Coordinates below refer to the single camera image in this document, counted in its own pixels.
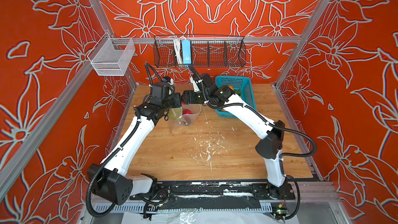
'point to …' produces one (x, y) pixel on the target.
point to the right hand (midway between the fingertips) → (183, 97)
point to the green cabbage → (175, 112)
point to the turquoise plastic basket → (241, 85)
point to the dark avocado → (186, 123)
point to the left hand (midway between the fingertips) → (179, 94)
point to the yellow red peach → (230, 86)
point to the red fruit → (186, 111)
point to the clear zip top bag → (186, 115)
